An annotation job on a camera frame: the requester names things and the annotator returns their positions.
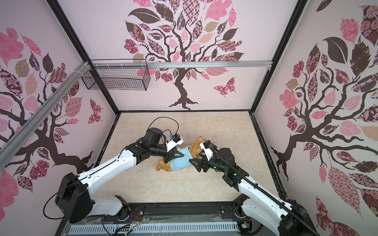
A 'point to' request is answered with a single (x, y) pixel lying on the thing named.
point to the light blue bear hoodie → (182, 162)
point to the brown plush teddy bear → (197, 151)
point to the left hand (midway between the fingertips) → (181, 155)
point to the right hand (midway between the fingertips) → (194, 155)
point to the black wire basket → (117, 74)
